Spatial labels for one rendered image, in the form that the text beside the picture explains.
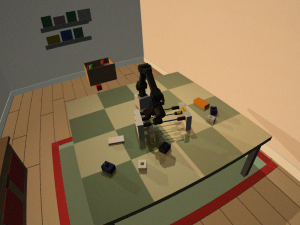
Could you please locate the white flat bar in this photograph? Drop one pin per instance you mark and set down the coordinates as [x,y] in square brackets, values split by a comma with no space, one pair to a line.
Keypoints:
[116,140]

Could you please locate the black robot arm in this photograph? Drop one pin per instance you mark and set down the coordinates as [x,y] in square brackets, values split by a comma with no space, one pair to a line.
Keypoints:
[156,95]

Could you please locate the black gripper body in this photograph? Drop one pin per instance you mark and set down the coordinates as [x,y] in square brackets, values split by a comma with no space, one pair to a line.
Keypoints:
[156,121]

